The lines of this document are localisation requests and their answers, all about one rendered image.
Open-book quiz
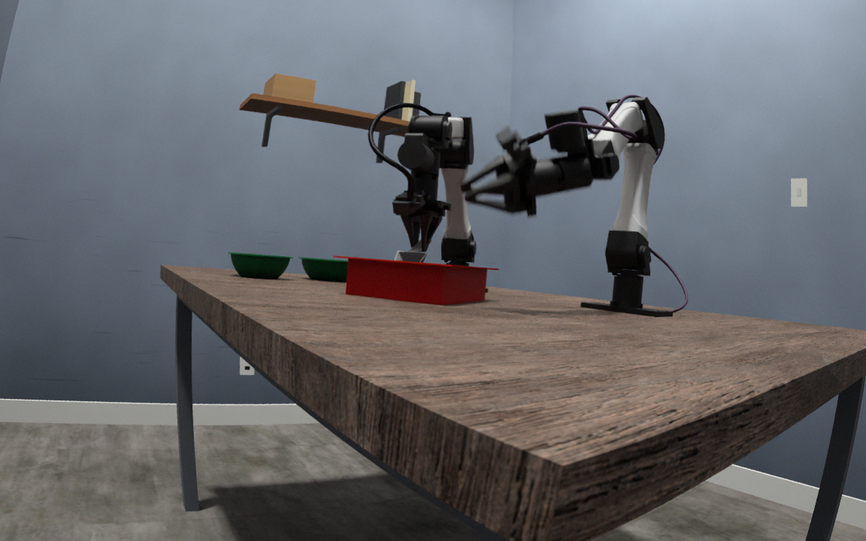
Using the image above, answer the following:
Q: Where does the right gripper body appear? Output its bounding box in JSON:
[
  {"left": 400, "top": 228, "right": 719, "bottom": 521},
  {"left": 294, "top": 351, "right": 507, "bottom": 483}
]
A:
[{"left": 394, "top": 173, "right": 451, "bottom": 216}]

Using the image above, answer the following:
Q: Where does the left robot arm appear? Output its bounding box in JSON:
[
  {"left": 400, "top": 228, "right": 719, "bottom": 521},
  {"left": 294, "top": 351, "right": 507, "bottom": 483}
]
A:
[{"left": 495, "top": 97, "right": 673, "bottom": 317}]

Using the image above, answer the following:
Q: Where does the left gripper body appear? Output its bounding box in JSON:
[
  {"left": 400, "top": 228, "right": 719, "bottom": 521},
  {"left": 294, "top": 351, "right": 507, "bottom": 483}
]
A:
[{"left": 503, "top": 154, "right": 564, "bottom": 219}]

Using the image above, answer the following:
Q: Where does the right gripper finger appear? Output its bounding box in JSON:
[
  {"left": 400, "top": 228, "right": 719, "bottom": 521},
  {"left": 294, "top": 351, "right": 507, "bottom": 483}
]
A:
[
  {"left": 420, "top": 213, "right": 442, "bottom": 252},
  {"left": 401, "top": 214, "right": 421, "bottom": 248}
]

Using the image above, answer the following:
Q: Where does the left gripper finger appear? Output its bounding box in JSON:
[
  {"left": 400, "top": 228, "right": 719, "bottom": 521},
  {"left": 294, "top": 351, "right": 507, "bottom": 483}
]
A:
[
  {"left": 465, "top": 175, "right": 517, "bottom": 217},
  {"left": 461, "top": 158, "right": 507, "bottom": 198}
]

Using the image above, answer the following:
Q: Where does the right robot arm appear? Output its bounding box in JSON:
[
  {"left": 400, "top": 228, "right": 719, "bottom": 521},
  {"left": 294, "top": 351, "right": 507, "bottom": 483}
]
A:
[{"left": 392, "top": 116, "right": 477, "bottom": 266}]

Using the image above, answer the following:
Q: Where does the green bowl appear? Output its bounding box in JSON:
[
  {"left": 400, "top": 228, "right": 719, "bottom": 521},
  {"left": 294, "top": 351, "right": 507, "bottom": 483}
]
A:
[
  {"left": 299, "top": 257, "right": 348, "bottom": 282},
  {"left": 228, "top": 252, "right": 293, "bottom": 280}
]

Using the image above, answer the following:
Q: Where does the grey metal scoop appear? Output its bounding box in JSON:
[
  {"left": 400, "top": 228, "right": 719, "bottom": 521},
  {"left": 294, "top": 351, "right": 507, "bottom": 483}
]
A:
[{"left": 394, "top": 240, "right": 427, "bottom": 263}]

